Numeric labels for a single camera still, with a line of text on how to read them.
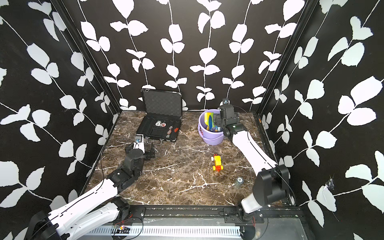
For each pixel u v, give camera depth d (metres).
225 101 0.71
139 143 0.65
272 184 0.43
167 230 0.70
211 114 0.97
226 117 0.62
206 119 0.98
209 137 0.94
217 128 1.00
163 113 1.13
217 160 0.88
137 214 0.74
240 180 0.80
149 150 0.72
